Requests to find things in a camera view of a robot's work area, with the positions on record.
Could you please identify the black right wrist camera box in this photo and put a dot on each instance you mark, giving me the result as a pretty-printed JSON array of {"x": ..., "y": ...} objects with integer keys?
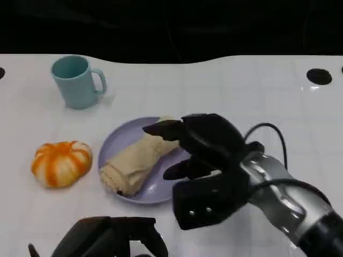
[{"x": 209, "y": 198}]

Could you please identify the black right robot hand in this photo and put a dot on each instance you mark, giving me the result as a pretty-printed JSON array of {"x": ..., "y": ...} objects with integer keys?
[{"x": 211, "y": 139}]

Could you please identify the black backdrop cloth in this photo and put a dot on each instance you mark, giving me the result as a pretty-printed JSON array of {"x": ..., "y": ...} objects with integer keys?
[{"x": 160, "y": 26}]

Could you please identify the orange and white bread roll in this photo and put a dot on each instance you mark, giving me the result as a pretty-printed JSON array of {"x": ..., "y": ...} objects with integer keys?
[{"x": 61, "y": 164}]

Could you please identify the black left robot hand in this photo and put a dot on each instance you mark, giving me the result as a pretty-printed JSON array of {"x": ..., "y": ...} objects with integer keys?
[{"x": 101, "y": 241}]

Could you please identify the beige towel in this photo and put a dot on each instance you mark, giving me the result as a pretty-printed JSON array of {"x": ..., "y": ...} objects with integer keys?
[{"x": 134, "y": 163}]

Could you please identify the pale green mug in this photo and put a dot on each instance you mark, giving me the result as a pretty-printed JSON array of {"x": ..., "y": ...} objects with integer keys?
[{"x": 76, "y": 91}]

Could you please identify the lilac plate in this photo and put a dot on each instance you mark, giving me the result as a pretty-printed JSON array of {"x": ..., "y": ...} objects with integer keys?
[{"x": 120, "y": 134}]

